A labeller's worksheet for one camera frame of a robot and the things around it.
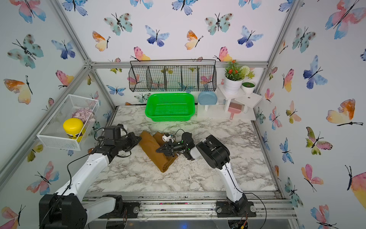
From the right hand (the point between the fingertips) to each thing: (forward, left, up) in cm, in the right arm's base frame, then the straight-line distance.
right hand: (159, 152), depth 81 cm
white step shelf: (+46, -40, -13) cm, 62 cm away
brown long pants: (+6, +7, -2) cm, 9 cm away
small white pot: (+49, -56, +9) cm, 75 cm away
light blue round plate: (+43, -28, +2) cm, 52 cm away
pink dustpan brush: (+48, -52, -12) cm, 72 cm away
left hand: (+8, +10, +4) cm, 13 cm away
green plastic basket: (+49, +2, -14) cm, 51 cm away
